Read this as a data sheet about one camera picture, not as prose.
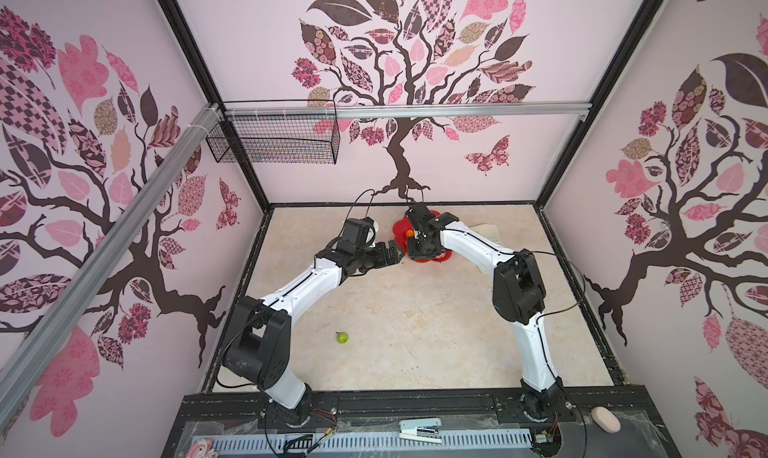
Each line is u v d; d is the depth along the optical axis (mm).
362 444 697
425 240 727
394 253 778
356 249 684
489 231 1106
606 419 709
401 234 1067
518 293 551
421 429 697
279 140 1219
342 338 847
